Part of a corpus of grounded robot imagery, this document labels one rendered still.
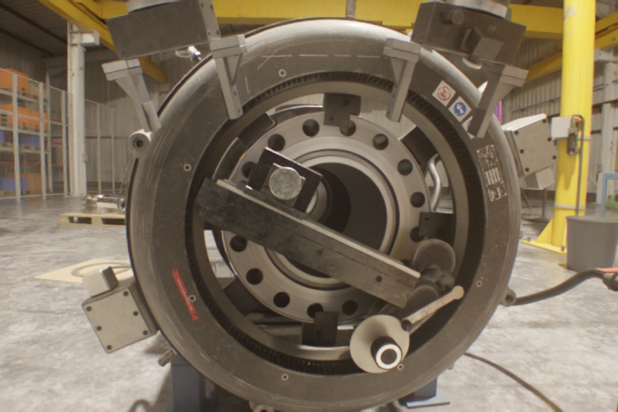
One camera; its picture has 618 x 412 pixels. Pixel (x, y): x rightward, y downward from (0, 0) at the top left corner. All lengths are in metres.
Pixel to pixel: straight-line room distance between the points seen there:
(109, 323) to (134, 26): 0.48
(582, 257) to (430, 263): 2.60
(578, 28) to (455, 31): 3.97
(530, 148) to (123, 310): 0.83
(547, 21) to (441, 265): 14.43
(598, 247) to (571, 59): 2.00
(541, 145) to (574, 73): 3.51
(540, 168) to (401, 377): 0.50
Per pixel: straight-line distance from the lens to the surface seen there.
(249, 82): 0.57
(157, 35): 0.49
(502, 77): 0.54
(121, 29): 0.52
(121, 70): 0.54
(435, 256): 0.70
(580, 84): 4.27
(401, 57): 0.47
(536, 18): 14.81
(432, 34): 0.47
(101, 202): 0.75
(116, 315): 0.68
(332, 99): 0.70
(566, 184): 4.16
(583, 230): 3.19
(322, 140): 0.69
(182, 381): 1.08
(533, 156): 0.79
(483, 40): 0.46
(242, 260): 0.70
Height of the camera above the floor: 0.69
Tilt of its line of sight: 5 degrees down
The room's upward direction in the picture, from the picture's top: 1 degrees clockwise
